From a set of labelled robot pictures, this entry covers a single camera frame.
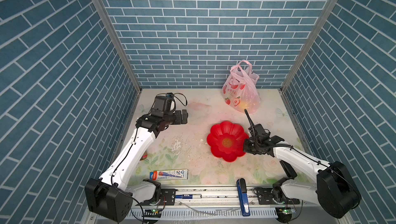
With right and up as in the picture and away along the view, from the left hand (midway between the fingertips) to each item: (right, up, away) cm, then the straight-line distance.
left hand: (184, 114), depth 78 cm
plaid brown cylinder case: (-24, -24, +8) cm, 35 cm away
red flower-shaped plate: (+24, -17, +16) cm, 34 cm away
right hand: (+33, -20, +9) cm, 39 cm away
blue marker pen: (+3, -39, -4) cm, 40 cm away
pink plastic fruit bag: (+34, +16, +24) cm, 44 cm away
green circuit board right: (+49, -45, -6) cm, 67 cm away
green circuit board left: (-14, -46, -6) cm, 49 cm away
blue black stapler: (+29, -37, -5) cm, 48 cm away
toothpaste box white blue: (-4, -31, +1) cm, 32 cm away
